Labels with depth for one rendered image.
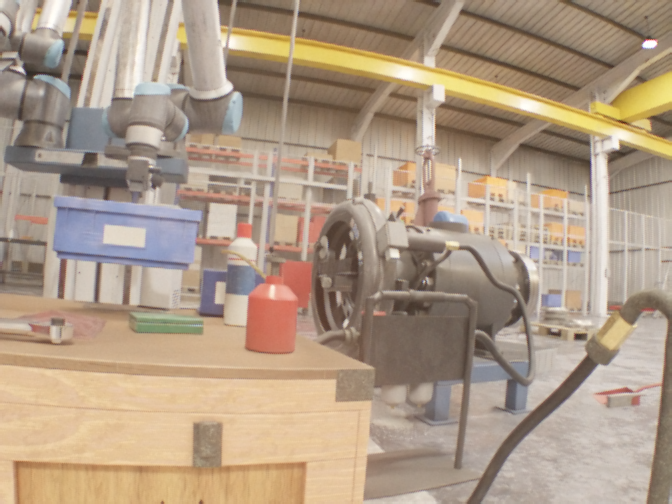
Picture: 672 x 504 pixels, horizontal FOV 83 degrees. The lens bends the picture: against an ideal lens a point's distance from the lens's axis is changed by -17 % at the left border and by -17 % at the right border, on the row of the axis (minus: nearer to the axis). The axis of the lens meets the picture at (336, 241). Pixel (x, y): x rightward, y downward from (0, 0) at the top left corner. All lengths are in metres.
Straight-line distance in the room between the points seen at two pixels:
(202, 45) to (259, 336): 1.03
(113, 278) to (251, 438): 1.30
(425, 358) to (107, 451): 0.99
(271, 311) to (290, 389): 0.14
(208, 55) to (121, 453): 1.20
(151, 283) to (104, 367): 1.34
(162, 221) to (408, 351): 0.77
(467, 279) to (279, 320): 1.55
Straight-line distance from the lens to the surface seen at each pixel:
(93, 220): 0.93
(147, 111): 1.12
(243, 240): 1.00
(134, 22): 1.36
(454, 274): 2.09
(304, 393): 0.59
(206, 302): 1.16
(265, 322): 0.67
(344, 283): 1.92
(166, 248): 0.92
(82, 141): 1.84
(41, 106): 1.77
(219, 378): 0.57
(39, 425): 0.59
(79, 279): 1.85
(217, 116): 1.55
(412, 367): 1.34
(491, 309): 2.27
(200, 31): 1.47
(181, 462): 0.59
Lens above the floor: 0.58
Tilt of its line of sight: 5 degrees up
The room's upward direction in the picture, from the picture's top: 4 degrees clockwise
